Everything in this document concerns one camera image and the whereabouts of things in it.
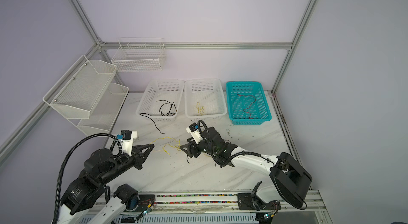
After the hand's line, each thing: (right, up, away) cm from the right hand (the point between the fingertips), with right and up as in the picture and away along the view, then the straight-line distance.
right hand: (183, 144), depth 76 cm
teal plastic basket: (+41, +21, +39) cm, 60 cm away
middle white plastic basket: (+9, +24, +39) cm, 47 cm away
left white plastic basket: (-22, +24, +39) cm, 51 cm away
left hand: (-11, +2, -12) cm, 16 cm away
